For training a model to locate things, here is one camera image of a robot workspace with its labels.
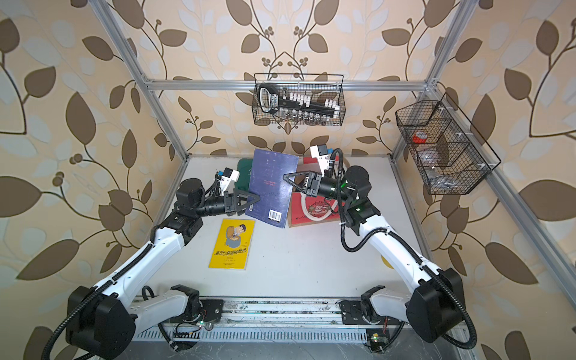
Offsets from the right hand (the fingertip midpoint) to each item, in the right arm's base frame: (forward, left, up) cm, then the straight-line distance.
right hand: (284, 179), depth 62 cm
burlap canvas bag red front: (+4, -7, -23) cm, 25 cm away
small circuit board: (-35, -27, -40) cm, 60 cm away
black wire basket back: (+48, -13, -5) cm, 50 cm away
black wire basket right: (+11, -55, -5) cm, 57 cm away
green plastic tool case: (+37, +23, -34) cm, 56 cm away
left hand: (-1, +10, -8) cm, 13 cm away
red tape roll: (+22, -49, -6) cm, 54 cm away
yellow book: (-3, +23, -38) cm, 44 cm away
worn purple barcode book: (0, +3, -6) cm, 7 cm away
